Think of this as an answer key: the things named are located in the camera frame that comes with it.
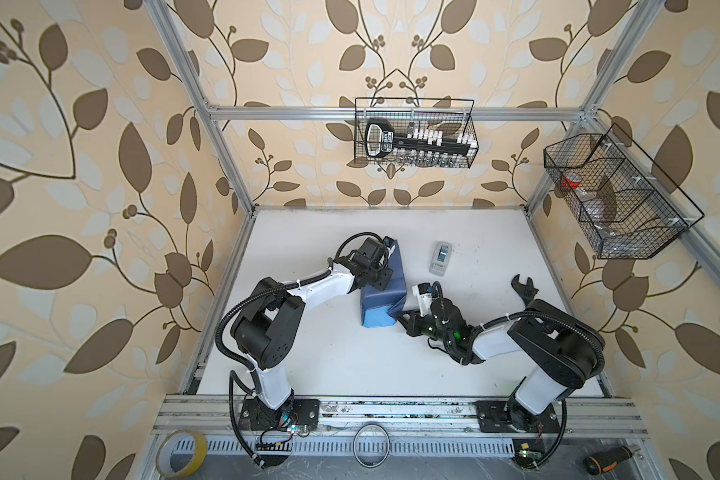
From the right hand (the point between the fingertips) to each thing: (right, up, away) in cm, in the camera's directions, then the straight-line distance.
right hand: (396, 318), depth 88 cm
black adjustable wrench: (+43, +6, +8) cm, 45 cm away
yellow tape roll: (-53, -27, -18) cm, 62 cm away
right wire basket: (+57, +32, -13) cm, 67 cm away
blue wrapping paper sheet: (-5, +2, +5) cm, 7 cm away
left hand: (-3, +14, +4) cm, 15 cm away
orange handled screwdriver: (+46, -26, -22) cm, 57 cm away
